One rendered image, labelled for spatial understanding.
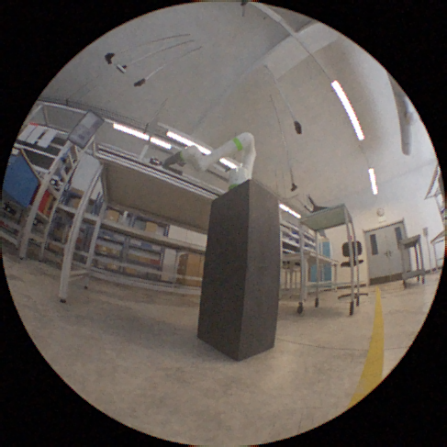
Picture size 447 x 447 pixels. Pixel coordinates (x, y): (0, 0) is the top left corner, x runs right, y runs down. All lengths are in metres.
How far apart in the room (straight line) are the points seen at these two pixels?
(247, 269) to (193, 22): 3.64
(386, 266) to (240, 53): 7.28
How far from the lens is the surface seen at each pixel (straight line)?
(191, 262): 4.62
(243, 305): 0.61
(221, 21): 3.50
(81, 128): 2.34
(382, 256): 6.79
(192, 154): 1.16
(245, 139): 1.28
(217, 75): 3.63
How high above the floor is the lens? 0.33
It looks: 21 degrees up
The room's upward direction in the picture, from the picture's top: 5 degrees clockwise
